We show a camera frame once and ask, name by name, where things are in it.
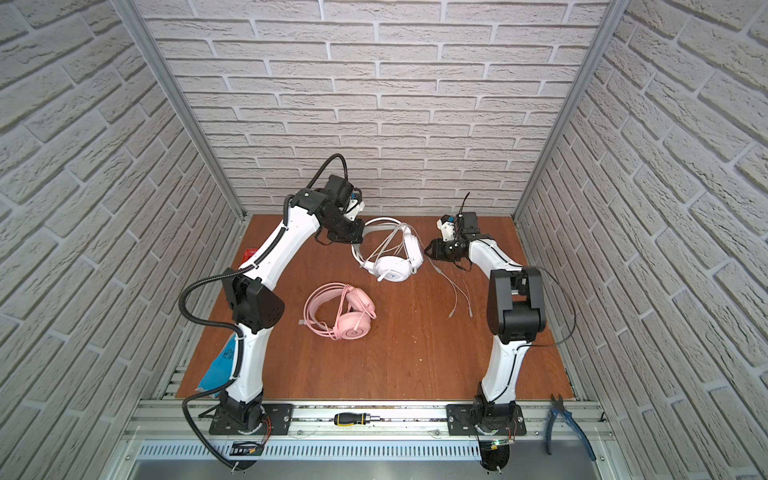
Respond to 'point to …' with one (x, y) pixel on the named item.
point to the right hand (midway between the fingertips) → (432, 248)
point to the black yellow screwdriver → (348, 419)
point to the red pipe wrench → (247, 255)
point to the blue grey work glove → (222, 367)
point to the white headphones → (392, 268)
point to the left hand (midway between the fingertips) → (365, 235)
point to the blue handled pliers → (558, 406)
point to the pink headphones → (354, 314)
